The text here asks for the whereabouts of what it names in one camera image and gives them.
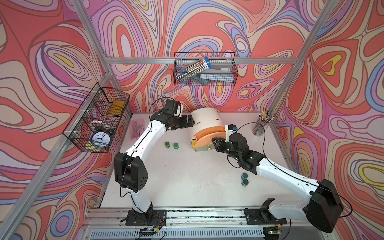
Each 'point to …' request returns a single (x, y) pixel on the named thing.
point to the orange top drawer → (205, 136)
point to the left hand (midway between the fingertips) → (189, 122)
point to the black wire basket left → (97, 122)
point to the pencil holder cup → (264, 118)
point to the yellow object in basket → (116, 108)
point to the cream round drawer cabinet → (208, 125)
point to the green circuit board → (146, 232)
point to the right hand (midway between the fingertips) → (213, 143)
